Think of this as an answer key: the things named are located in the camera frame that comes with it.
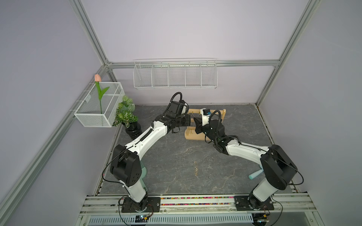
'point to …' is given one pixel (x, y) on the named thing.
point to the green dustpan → (143, 173)
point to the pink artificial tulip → (101, 92)
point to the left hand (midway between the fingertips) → (190, 120)
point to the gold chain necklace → (196, 169)
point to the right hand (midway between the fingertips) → (194, 117)
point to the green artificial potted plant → (125, 113)
